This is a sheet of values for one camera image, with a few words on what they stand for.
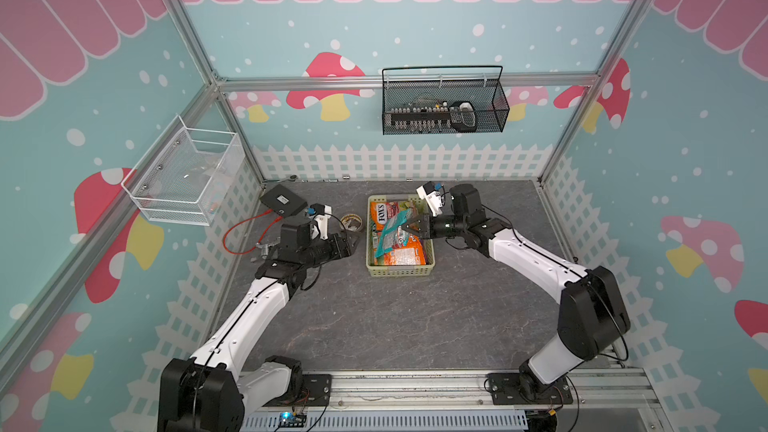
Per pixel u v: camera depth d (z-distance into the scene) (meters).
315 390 0.74
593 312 0.45
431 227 0.72
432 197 0.76
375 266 0.92
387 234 0.89
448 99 0.94
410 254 0.90
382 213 1.00
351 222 1.06
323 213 0.74
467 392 0.75
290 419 0.73
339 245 0.71
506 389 0.73
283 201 1.12
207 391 0.39
